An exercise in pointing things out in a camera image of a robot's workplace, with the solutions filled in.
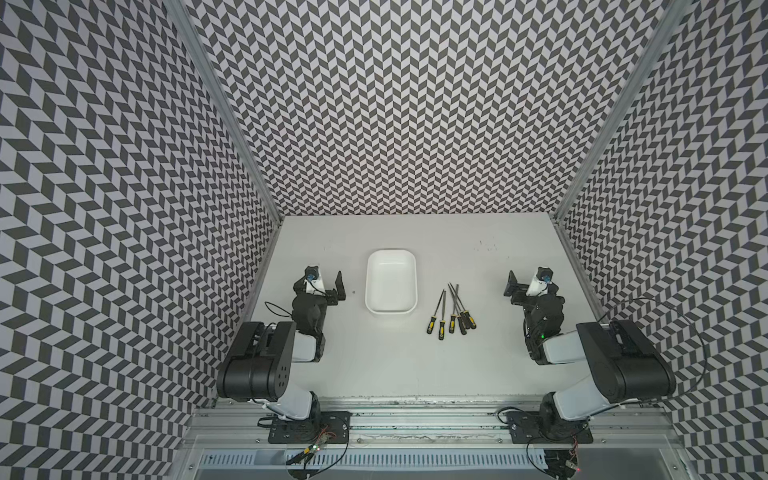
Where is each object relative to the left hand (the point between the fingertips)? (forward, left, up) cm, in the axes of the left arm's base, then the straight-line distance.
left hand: (325, 273), depth 91 cm
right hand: (-1, -61, 0) cm, 61 cm away
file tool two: (-13, -36, -9) cm, 39 cm away
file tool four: (-10, -41, -9) cm, 43 cm away
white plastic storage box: (+2, -20, -8) cm, 22 cm away
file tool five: (-11, -45, -9) cm, 47 cm away
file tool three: (-12, -39, -10) cm, 42 cm away
